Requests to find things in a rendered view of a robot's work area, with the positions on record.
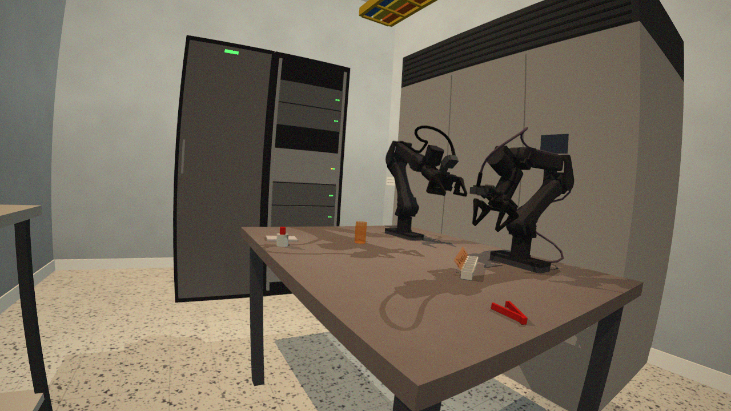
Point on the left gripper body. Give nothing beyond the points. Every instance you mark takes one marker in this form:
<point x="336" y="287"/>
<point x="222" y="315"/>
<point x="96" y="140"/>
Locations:
<point x="502" y="193"/>

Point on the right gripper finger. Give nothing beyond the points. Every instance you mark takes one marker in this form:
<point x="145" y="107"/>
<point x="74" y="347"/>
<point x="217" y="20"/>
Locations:
<point x="432" y="185"/>
<point x="460" y="182"/>

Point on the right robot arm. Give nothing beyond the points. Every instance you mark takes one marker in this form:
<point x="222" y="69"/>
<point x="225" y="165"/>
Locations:
<point x="406" y="204"/>

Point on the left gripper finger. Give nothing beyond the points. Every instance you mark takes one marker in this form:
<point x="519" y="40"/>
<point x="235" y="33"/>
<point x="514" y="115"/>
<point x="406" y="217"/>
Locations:
<point x="485" y="210"/>
<point x="513" y="215"/>

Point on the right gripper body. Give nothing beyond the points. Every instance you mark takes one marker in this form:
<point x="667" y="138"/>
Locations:
<point x="445" y="178"/>

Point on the white bottle with red cap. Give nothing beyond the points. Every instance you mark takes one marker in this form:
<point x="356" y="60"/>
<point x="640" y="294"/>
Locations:
<point x="282" y="238"/>

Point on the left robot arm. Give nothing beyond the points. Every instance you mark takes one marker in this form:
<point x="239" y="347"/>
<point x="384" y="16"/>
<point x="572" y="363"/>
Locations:
<point x="509" y="163"/>

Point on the orange pill bottle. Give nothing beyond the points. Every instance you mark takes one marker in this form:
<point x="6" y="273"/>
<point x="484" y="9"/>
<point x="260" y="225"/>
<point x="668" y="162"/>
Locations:
<point x="360" y="232"/>

